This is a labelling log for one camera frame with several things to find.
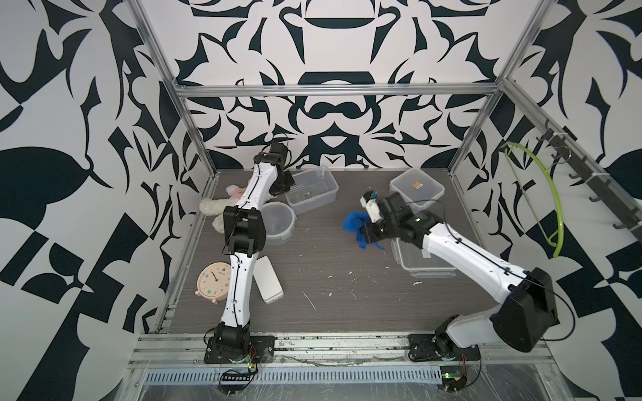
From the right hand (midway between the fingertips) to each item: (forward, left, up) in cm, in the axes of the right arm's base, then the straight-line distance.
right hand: (360, 227), depth 82 cm
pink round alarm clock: (-12, +49, -13) cm, 52 cm away
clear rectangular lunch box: (+26, +16, -12) cm, 33 cm away
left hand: (+24, +27, -6) cm, 37 cm away
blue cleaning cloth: (-1, +3, +5) cm, 5 cm away
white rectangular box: (-12, +31, -13) cm, 36 cm away
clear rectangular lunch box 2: (+25, -27, -10) cm, 38 cm away
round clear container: (+10, +28, -10) cm, 32 cm away
